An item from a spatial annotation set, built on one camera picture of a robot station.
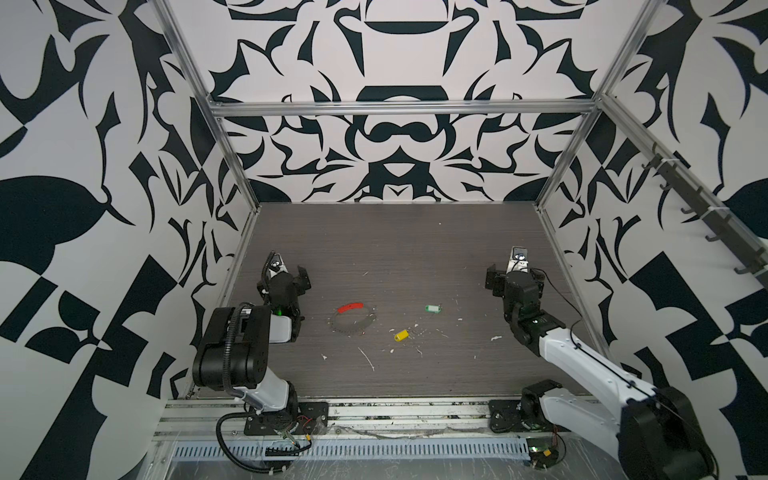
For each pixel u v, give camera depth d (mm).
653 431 402
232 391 478
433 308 926
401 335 873
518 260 704
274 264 778
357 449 649
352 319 906
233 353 425
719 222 573
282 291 714
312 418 733
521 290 626
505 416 744
